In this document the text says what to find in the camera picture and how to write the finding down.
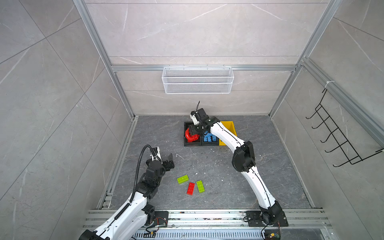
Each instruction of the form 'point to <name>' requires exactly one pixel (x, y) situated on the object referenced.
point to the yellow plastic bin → (230, 125)
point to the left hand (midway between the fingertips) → (163, 152)
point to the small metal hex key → (176, 155)
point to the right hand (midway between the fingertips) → (192, 128)
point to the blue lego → (209, 137)
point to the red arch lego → (190, 138)
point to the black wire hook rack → (342, 145)
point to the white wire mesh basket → (198, 80)
